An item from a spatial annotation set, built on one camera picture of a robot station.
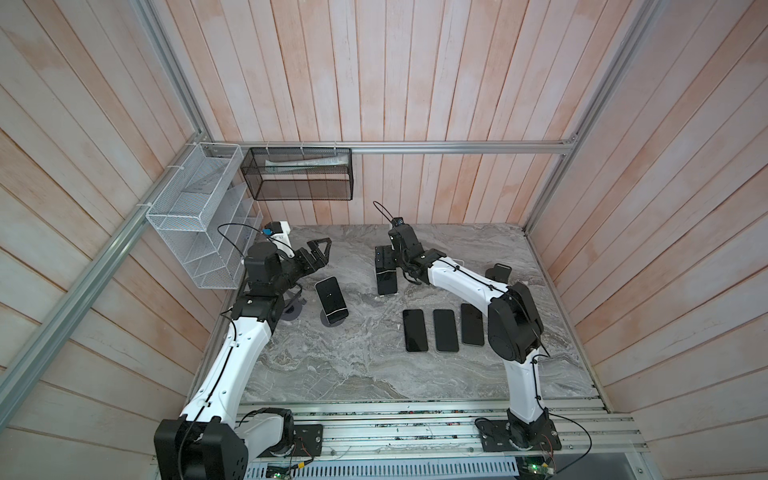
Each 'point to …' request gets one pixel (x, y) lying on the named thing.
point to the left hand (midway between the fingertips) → (322, 250)
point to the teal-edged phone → (445, 330)
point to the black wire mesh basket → (299, 173)
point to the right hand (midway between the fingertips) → (388, 249)
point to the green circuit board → (537, 467)
